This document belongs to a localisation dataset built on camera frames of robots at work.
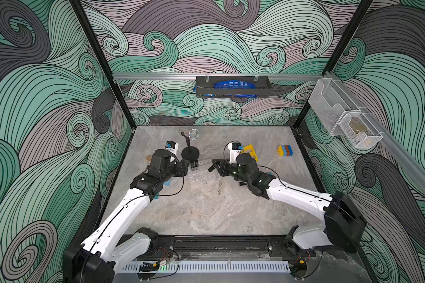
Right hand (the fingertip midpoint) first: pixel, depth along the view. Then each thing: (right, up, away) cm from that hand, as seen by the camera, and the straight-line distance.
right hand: (216, 159), depth 79 cm
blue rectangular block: (-26, -14, +12) cm, 32 cm away
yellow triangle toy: (+22, +4, +29) cm, 37 cm away
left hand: (-15, 0, -2) cm, 15 cm away
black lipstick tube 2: (-3, -4, -1) cm, 5 cm away
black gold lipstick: (-12, -4, +13) cm, 18 cm away
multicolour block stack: (+43, +3, +27) cm, 51 cm away
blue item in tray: (+9, +39, +13) cm, 42 cm away
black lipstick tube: (-11, -4, +13) cm, 17 cm away
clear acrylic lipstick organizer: (-7, -10, +13) cm, 18 cm away
